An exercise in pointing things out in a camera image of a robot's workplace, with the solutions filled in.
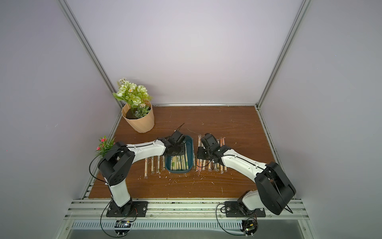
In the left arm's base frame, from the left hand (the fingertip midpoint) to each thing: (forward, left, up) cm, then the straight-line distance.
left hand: (186, 150), depth 93 cm
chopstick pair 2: (-11, -15, -2) cm, 18 cm away
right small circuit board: (-39, -33, -3) cm, 51 cm away
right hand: (-3, -8, +7) cm, 11 cm away
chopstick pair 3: (-9, -11, -1) cm, 15 cm away
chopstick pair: (-11, -24, -1) cm, 27 cm away
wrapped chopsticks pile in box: (-8, +3, 0) cm, 9 cm away
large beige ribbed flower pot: (+13, +29, +10) cm, 33 cm away
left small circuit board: (-40, +30, -5) cm, 50 cm away
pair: (-9, +17, -2) cm, 19 cm away
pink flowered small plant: (-6, +42, +17) cm, 46 cm away
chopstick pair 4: (-8, +14, -1) cm, 16 cm away
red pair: (-15, +23, -1) cm, 27 cm away
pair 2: (-10, +20, -1) cm, 22 cm away
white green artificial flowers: (+22, +29, +27) cm, 45 cm away
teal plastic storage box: (+3, -2, 0) cm, 3 cm away
